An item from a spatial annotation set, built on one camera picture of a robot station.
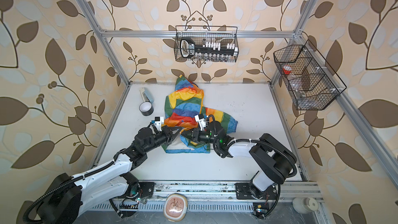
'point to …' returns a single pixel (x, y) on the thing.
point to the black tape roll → (146, 108)
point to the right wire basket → (312, 82)
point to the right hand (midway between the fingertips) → (182, 136)
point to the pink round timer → (175, 207)
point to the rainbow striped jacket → (181, 108)
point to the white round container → (304, 205)
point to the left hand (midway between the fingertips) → (183, 128)
